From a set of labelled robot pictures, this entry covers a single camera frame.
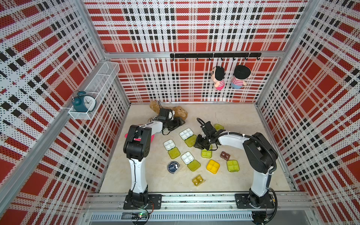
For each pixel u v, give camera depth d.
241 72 0.93
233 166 0.85
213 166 0.86
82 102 0.62
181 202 0.75
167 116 0.88
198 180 0.80
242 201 0.72
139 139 0.60
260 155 0.50
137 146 0.55
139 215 0.69
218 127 1.05
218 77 0.95
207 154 0.91
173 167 0.86
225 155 0.89
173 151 0.93
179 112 1.02
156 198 0.75
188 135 1.00
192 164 0.87
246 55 0.88
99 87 0.80
